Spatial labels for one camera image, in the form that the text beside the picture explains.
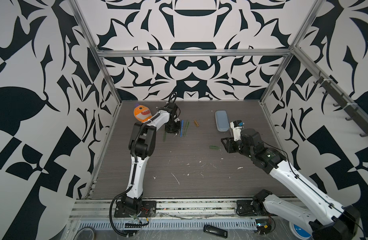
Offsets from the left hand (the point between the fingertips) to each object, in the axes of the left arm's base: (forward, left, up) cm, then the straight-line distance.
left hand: (178, 129), depth 102 cm
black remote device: (-55, -14, +2) cm, 57 cm away
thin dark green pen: (-4, +9, -1) cm, 10 cm away
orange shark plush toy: (+9, +24, +7) cm, 26 cm away
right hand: (-19, -23, +19) cm, 35 cm away
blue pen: (-1, -2, +3) cm, 4 cm away
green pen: (+2, -5, -2) cm, 6 cm away
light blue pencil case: (+6, -30, +1) cm, 31 cm away
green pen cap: (-13, -23, -2) cm, 26 cm away
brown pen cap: (+6, -12, -2) cm, 14 cm away
